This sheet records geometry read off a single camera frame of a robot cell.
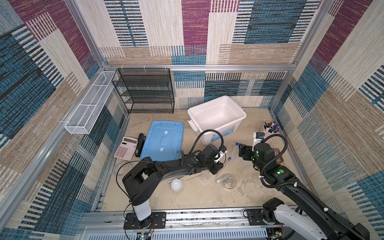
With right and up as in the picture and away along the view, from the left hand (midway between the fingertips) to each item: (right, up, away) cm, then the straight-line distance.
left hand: (220, 161), depth 85 cm
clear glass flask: (+3, -9, -5) cm, 11 cm away
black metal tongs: (-28, -11, 0) cm, 31 cm away
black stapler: (-50, +11, +16) cm, 53 cm away
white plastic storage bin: (+7, +29, +30) cm, 42 cm away
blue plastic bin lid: (-35, +9, +19) cm, 41 cm away
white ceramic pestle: (-1, -11, -1) cm, 11 cm away
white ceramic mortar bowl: (-24, -13, -1) cm, 27 cm away
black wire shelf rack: (-49, +45, +24) cm, 71 cm away
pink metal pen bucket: (+34, +18, +12) cm, 40 cm away
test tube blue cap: (+7, -1, +9) cm, 12 cm away
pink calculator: (-58, +5, +12) cm, 60 cm away
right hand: (+13, +8, -5) cm, 16 cm away
